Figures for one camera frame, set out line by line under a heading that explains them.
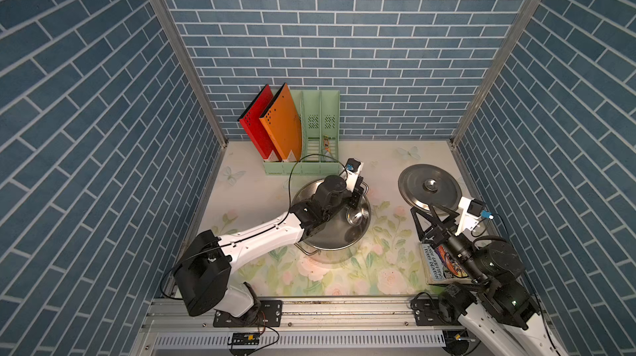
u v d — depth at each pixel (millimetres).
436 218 655
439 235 545
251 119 892
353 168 642
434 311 732
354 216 860
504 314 476
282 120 966
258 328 707
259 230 494
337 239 892
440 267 788
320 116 1118
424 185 1019
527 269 822
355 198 676
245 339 717
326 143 1193
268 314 732
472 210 539
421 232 574
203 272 413
